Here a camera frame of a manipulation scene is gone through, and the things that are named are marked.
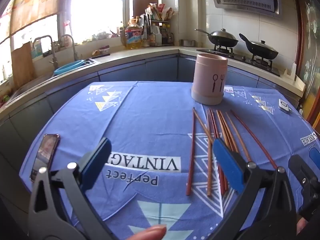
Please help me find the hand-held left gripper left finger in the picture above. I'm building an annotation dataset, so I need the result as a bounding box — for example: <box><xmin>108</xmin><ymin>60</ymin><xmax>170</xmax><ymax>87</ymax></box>
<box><xmin>28</xmin><ymin>137</ymin><xmax>113</xmax><ymax>240</ymax></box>

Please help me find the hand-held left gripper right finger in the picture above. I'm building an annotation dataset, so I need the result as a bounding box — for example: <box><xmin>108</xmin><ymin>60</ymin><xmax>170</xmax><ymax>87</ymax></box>
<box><xmin>205</xmin><ymin>137</ymin><xmax>298</xmax><ymax>240</ymax></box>

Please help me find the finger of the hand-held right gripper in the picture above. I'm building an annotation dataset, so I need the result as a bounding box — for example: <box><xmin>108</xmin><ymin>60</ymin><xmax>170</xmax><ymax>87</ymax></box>
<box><xmin>309</xmin><ymin>147</ymin><xmax>320</xmax><ymax>167</ymax></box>
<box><xmin>288</xmin><ymin>154</ymin><xmax>320</xmax><ymax>188</ymax></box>

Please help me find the bunch of wooden chopsticks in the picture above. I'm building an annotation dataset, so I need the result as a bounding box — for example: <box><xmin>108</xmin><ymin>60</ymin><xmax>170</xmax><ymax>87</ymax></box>
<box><xmin>186</xmin><ymin>107</ymin><xmax>278</xmax><ymax>197</ymax></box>

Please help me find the pink utensil holder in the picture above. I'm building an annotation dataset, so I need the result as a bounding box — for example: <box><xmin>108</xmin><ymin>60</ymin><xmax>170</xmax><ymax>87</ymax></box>
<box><xmin>191</xmin><ymin>53</ymin><xmax>228</xmax><ymax>105</ymax></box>

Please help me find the person's right hand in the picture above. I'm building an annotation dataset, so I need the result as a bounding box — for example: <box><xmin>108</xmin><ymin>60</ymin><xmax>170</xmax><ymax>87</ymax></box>
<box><xmin>297</xmin><ymin>217</ymin><xmax>308</xmax><ymax>236</ymax></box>

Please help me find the smartphone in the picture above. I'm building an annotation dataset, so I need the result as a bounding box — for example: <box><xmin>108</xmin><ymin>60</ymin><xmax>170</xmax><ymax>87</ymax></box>
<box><xmin>29</xmin><ymin>133</ymin><xmax>60</xmax><ymax>182</ymax></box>

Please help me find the small white device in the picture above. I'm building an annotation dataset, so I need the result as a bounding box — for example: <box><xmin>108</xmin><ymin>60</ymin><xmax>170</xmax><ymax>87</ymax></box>
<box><xmin>278</xmin><ymin>99</ymin><xmax>290</xmax><ymax>112</ymax></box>

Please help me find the blue printed tablecloth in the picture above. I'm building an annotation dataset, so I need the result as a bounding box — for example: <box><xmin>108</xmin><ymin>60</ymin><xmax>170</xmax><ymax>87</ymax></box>
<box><xmin>19</xmin><ymin>81</ymin><xmax>320</xmax><ymax>240</ymax></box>

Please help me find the white plastic stand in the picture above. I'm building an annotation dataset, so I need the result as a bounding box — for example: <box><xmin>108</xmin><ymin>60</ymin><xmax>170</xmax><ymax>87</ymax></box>
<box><xmin>282</xmin><ymin>64</ymin><xmax>298</xmax><ymax>80</ymax></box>

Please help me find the blue plastic basin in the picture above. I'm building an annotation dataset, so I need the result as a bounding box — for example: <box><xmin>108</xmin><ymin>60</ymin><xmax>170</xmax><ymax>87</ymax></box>
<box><xmin>54</xmin><ymin>59</ymin><xmax>86</xmax><ymax>75</ymax></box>

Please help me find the steel sink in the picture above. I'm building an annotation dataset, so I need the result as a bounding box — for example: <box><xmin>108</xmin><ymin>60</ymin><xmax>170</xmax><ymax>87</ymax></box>
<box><xmin>51</xmin><ymin>58</ymin><xmax>102</xmax><ymax>78</ymax></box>

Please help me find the black gas stove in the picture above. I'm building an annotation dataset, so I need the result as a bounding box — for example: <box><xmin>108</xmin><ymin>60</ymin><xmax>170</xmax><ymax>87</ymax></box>
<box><xmin>196</xmin><ymin>45</ymin><xmax>281</xmax><ymax>77</ymax></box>

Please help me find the glass door with fish print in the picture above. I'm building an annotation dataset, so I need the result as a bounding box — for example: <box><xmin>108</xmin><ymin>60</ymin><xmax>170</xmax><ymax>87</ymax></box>
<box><xmin>295</xmin><ymin>0</ymin><xmax>320</xmax><ymax>130</ymax></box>

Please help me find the white kitchen countertop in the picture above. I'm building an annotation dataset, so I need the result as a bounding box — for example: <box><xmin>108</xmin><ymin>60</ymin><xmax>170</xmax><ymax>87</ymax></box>
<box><xmin>0</xmin><ymin>45</ymin><xmax>307</xmax><ymax>110</ymax></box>

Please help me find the black wok with lid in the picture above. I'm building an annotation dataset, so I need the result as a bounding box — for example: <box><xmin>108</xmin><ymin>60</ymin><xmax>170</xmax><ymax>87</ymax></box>
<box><xmin>239</xmin><ymin>33</ymin><xmax>279</xmax><ymax>60</ymax></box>

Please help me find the wooden cutting board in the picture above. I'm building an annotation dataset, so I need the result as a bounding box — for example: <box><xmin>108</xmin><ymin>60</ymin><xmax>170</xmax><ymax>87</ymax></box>
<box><xmin>11</xmin><ymin>42</ymin><xmax>35</xmax><ymax>90</ymax></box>

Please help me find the pile of small kitchen items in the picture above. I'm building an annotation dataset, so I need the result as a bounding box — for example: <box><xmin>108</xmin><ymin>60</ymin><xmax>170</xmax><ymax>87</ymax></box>
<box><xmin>82</xmin><ymin>29</ymin><xmax>123</xmax><ymax>42</ymax></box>

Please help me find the steel wok with lid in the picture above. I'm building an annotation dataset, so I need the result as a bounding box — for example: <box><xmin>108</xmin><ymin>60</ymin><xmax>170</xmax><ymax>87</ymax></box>
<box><xmin>195</xmin><ymin>28</ymin><xmax>238</xmax><ymax>48</ymax></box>

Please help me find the yellow cooking oil bottle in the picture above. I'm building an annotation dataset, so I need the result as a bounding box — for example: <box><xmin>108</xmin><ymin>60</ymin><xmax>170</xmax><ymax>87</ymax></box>
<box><xmin>124</xmin><ymin>19</ymin><xmax>143</xmax><ymax>50</ymax></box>

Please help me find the white plastic jug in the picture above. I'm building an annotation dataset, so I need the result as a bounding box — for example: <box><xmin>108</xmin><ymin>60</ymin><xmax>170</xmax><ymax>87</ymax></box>
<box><xmin>151</xmin><ymin>25</ymin><xmax>162</xmax><ymax>46</ymax></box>

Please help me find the kitchen window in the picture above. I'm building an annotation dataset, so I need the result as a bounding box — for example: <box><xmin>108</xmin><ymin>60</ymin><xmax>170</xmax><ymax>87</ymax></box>
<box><xmin>0</xmin><ymin>0</ymin><xmax>125</xmax><ymax>80</ymax></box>

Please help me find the pile of seasoning packets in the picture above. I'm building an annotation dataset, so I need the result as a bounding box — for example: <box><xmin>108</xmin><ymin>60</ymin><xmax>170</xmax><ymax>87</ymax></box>
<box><xmin>145</xmin><ymin>3</ymin><xmax>179</xmax><ymax>22</ymax></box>

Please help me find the printed window blind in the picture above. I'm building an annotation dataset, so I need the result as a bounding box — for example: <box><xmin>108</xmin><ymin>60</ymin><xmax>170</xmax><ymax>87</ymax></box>
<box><xmin>10</xmin><ymin>0</ymin><xmax>63</xmax><ymax>35</ymax></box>

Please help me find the wire spice rack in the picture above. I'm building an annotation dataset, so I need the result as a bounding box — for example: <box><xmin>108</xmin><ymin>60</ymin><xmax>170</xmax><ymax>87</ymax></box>
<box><xmin>147</xmin><ymin>14</ymin><xmax>175</xmax><ymax>47</ymax></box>

